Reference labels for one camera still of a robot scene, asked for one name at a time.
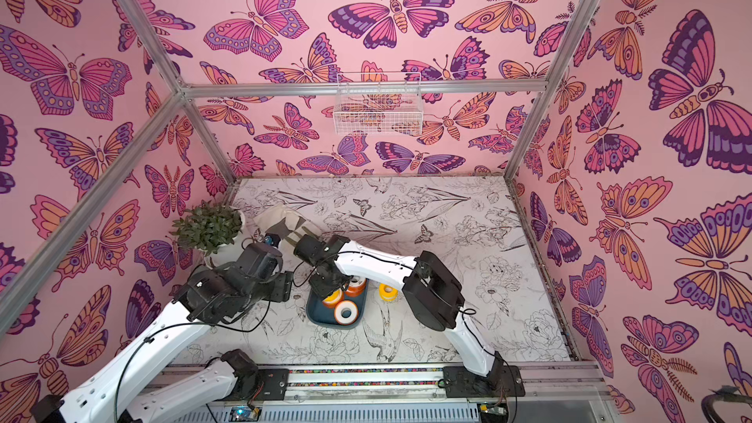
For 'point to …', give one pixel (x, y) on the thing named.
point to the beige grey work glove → (286, 224)
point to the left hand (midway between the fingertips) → (284, 275)
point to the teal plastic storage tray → (320, 315)
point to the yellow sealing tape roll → (334, 299)
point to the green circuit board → (244, 414)
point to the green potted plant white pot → (213, 228)
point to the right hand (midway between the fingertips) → (322, 292)
